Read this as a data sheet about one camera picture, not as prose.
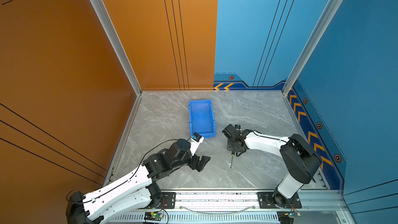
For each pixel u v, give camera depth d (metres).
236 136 0.71
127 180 0.47
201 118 1.04
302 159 0.46
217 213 0.70
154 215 0.71
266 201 0.72
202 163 0.64
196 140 0.63
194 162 0.63
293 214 0.70
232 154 0.87
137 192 0.60
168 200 0.74
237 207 0.72
